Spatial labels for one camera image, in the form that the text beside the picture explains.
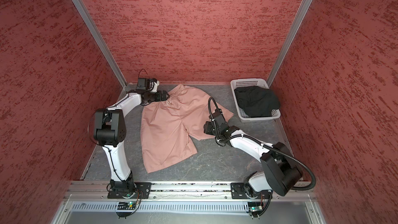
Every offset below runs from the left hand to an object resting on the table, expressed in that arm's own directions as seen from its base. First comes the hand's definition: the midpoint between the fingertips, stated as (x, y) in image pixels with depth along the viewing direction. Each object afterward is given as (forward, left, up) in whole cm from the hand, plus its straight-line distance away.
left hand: (163, 98), depth 101 cm
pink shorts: (-16, -4, -9) cm, 19 cm away
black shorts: (-3, -62, +2) cm, 62 cm away
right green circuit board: (-58, -52, -9) cm, 78 cm away
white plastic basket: (+18, -69, -1) cm, 71 cm away
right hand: (-22, -29, -2) cm, 36 cm away
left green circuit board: (-58, +9, -10) cm, 59 cm away
